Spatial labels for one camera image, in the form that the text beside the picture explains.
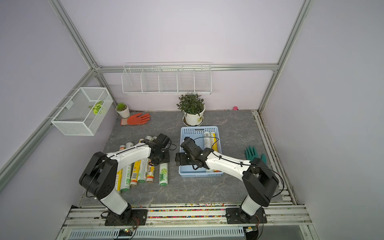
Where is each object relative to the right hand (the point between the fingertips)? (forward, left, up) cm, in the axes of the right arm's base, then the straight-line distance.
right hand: (181, 158), depth 84 cm
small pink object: (+50, -42, -10) cm, 66 cm away
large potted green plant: (+34, -7, +7) cm, 35 cm away
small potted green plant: (+41, +47, -2) cm, 62 cm away
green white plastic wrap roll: (-8, +10, -4) cm, 13 cm away
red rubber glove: (+38, +39, -10) cm, 55 cm away
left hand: (+1, +10, -6) cm, 12 cm away
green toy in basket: (+21, +46, +19) cm, 54 cm away
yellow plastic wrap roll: (+14, -20, -5) cm, 25 cm away
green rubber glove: (+8, -44, -9) cm, 46 cm away
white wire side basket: (+20, +55, +16) cm, 61 cm away
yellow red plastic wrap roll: (-7, +17, -6) cm, 20 cm away
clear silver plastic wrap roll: (+14, -16, -5) cm, 22 cm away
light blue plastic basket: (+23, -9, -8) cm, 26 cm away
